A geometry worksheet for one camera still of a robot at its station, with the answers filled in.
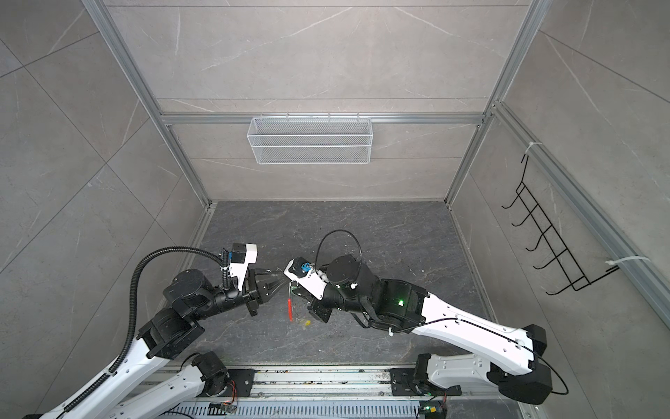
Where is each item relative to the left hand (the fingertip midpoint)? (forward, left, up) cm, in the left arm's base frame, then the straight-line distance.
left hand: (289, 271), depth 56 cm
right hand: (-1, -1, -5) cm, 6 cm away
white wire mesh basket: (+62, -2, -7) cm, 62 cm away
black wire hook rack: (+10, -68, -4) cm, 69 cm away
